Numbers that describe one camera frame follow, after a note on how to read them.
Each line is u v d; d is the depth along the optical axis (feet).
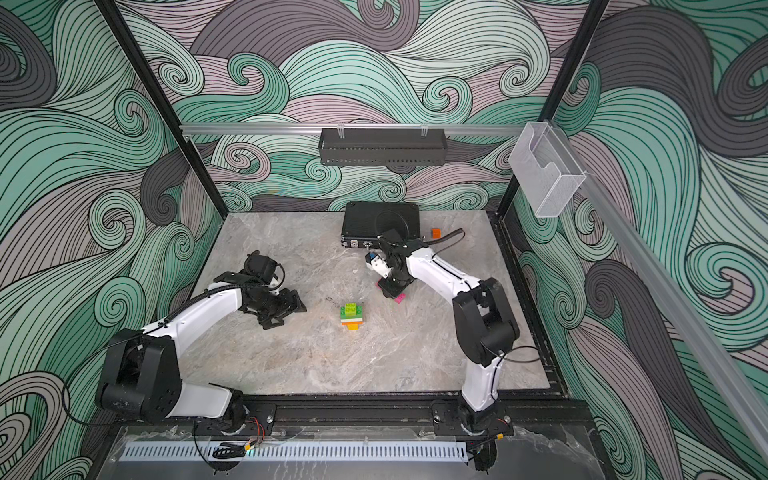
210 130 3.12
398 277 2.47
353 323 2.83
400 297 2.69
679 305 1.66
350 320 2.79
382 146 3.43
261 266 2.33
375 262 2.73
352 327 2.89
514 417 2.43
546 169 2.56
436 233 3.72
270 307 2.41
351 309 2.67
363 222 3.60
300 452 2.39
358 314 2.67
